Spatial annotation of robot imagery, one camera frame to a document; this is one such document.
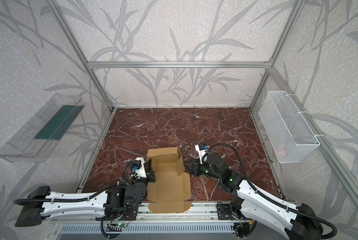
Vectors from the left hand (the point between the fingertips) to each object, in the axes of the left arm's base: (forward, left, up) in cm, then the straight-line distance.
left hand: (155, 157), depth 74 cm
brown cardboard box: (-13, -7, -14) cm, 20 cm away
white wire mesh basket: (+1, -60, +17) cm, 62 cm away
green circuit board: (-27, +15, -17) cm, 35 cm away
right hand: (0, -16, 0) cm, 16 cm away
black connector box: (-28, -44, -19) cm, 56 cm away
